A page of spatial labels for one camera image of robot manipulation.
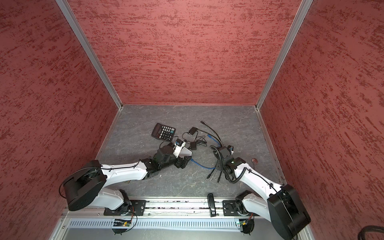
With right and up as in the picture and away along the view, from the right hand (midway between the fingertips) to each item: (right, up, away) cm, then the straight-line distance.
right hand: (220, 167), depth 87 cm
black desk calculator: (-38, +20, +15) cm, 45 cm away
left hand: (-21, +7, -2) cm, 22 cm away
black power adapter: (-17, +21, +17) cm, 32 cm away
